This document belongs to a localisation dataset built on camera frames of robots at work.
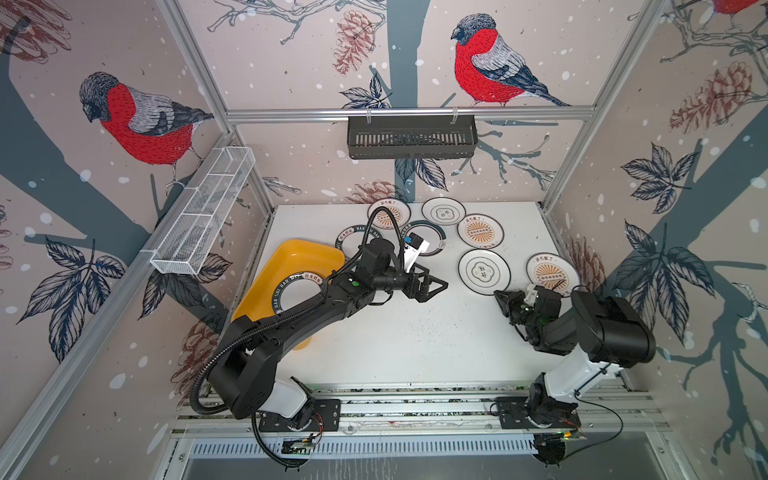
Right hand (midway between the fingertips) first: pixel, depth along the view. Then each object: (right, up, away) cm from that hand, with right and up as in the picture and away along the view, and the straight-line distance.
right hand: (495, 294), depth 94 cm
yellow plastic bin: (-71, +11, +10) cm, 72 cm away
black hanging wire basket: (-26, +54, +11) cm, 61 cm away
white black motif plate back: (-12, +29, +25) cm, 40 cm away
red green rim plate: (-18, +20, +20) cm, 34 cm away
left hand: (-22, +8, -21) cm, 31 cm away
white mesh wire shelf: (-84, +26, -14) cm, 89 cm away
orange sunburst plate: (-37, +25, +24) cm, 51 cm away
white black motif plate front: (-1, +7, +7) cm, 10 cm away
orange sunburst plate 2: (+1, +21, +20) cm, 29 cm away
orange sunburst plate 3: (+22, +7, +7) cm, 24 cm away
